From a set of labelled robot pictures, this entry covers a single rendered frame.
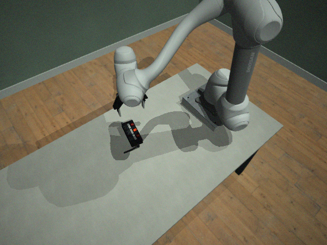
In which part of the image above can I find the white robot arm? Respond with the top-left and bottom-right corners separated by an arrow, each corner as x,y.
114,0 -> 283,131

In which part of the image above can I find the black power strip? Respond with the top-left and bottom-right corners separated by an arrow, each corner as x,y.
122,120 -> 143,154

